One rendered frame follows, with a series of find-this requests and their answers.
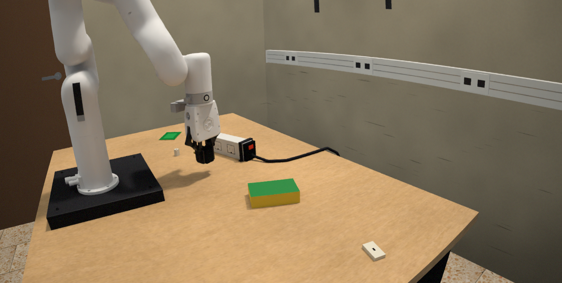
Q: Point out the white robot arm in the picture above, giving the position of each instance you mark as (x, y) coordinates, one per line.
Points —
(74, 49)

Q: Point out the black charger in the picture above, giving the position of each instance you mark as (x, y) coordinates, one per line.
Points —
(208, 154)

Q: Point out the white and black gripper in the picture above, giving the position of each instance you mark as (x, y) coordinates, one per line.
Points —
(201, 124)

